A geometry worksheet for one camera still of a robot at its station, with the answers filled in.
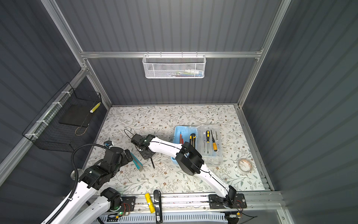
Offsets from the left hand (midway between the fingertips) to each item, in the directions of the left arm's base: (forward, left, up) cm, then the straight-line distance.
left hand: (123, 155), depth 77 cm
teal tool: (+1, -4, -14) cm, 14 cm away
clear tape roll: (-5, -73, -13) cm, 74 cm away
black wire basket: (+12, +29, +15) cm, 34 cm away
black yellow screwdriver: (+10, -50, -1) cm, 51 cm away
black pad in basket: (+21, +28, +12) cm, 37 cm away
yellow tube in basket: (+25, +17, +14) cm, 33 cm away
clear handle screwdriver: (+8, -48, -2) cm, 49 cm away
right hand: (+7, -12, -15) cm, 20 cm away
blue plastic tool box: (+21, -34, -13) cm, 42 cm away
